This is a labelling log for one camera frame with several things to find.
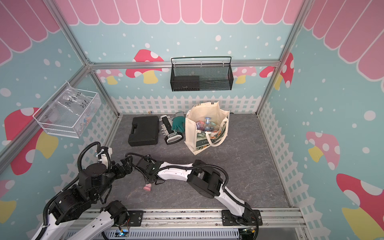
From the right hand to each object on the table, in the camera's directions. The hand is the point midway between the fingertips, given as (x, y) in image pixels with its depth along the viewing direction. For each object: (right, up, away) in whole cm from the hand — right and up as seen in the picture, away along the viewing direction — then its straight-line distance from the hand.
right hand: (150, 177), depth 87 cm
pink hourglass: (+1, -4, -6) cm, 7 cm away
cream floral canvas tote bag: (+27, +22, -2) cm, 35 cm away
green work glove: (+14, +32, +24) cm, 43 cm away
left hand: (-5, +13, -20) cm, 24 cm away
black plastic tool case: (-8, +27, +15) cm, 32 cm away
